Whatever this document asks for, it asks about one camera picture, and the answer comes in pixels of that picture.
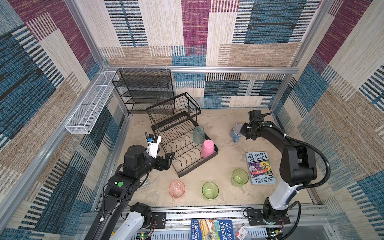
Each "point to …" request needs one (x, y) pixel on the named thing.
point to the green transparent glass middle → (210, 190)
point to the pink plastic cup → (208, 148)
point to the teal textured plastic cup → (198, 134)
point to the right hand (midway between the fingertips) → (244, 133)
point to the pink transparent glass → (177, 189)
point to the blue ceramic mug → (235, 132)
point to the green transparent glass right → (239, 177)
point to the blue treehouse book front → (212, 229)
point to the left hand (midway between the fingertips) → (167, 151)
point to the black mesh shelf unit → (145, 87)
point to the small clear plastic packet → (241, 233)
